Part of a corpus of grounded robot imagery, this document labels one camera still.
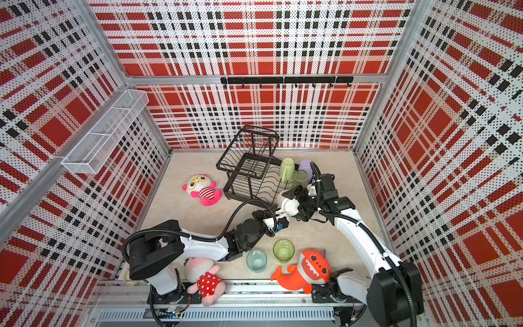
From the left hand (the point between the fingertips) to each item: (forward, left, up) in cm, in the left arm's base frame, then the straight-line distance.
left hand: (278, 204), depth 81 cm
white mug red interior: (-4, -4, +5) cm, 7 cm away
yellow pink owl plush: (+15, +37, -8) cm, 41 cm away
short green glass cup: (-14, -2, -13) cm, 19 cm away
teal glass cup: (-18, +9, -13) cm, 24 cm away
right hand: (-1, -4, +4) cm, 6 cm away
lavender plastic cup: (+22, -13, -1) cm, 26 cm away
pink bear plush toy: (-24, +27, -8) cm, 37 cm away
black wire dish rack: (+35, +17, -8) cm, 40 cm away
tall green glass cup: (+14, -10, -1) cm, 18 cm away
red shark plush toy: (-22, -12, -6) cm, 26 cm away
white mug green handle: (+22, -5, -4) cm, 23 cm away
